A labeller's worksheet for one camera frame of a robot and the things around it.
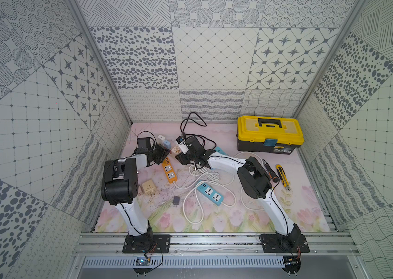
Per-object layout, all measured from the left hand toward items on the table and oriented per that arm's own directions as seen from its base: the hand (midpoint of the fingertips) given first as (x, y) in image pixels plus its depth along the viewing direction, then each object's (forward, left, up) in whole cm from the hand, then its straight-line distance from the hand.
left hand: (169, 147), depth 99 cm
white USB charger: (+5, +6, +2) cm, 8 cm away
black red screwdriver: (-12, -58, -7) cm, 60 cm away
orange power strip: (-12, -1, -5) cm, 13 cm away
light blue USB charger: (+3, +2, 0) cm, 3 cm away
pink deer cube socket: (-3, -5, +2) cm, 6 cm away
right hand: (-3, -7, -2) cm, 8 cm away
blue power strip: (-25, -25, -5) cm, 36 cm away
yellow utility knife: (-14, -64, -6) cm, 66 cm away
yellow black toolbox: (+3, -56, +9) cm, 56 cm away
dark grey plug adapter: (-28, -7, -8) cm, 30 cm away
